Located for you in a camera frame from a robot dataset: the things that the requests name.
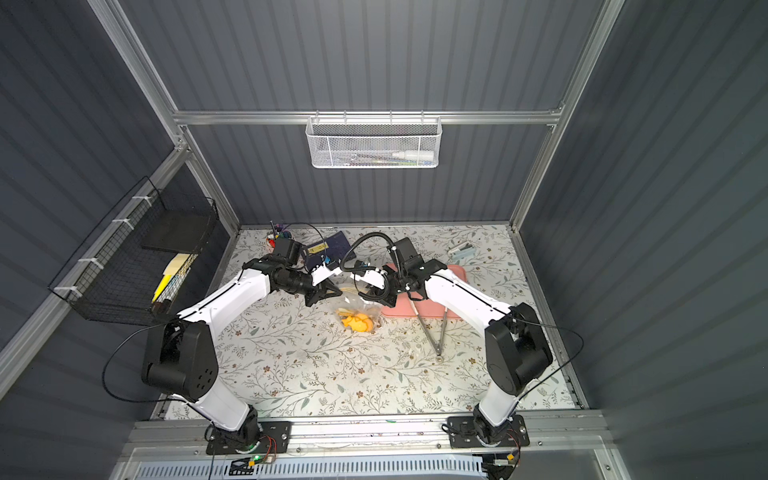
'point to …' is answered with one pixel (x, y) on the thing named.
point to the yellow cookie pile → (358, 322)
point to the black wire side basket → (137, 268)
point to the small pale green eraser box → (466, 253)
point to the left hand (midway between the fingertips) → (340, 293)
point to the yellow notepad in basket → (172, 268)
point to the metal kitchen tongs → (439, 349)
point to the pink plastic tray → (422, 308)
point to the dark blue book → (332, 252)
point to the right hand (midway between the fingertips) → (372, 288)
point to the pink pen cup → (279, 231)
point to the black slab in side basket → (180, 231)
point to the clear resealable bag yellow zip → (354, 301)
